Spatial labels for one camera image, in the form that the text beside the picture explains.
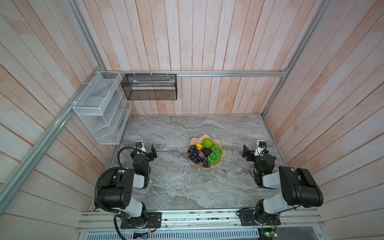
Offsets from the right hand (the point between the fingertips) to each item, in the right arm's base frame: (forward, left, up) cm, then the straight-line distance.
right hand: (252, 145), depth 91 cm
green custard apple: (+1, +28, -1) cm, 28 cm away
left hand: (-3, +67, 0) cm, 67 cm away
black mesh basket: (+37, +68, +17) cm, 79 cm away
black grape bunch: (-7, +37, 0) cm, 37 cm away
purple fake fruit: (-5, +32, -4) cm, 32 cm away
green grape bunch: (-7, +23, -1) cm, 24 cm away
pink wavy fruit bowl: (+5, +37, -5) cm, 38 cm away
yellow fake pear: (0, +33, -3) cm, 33 cm away
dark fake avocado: (-3, +28, -4) cm, 29 cm away
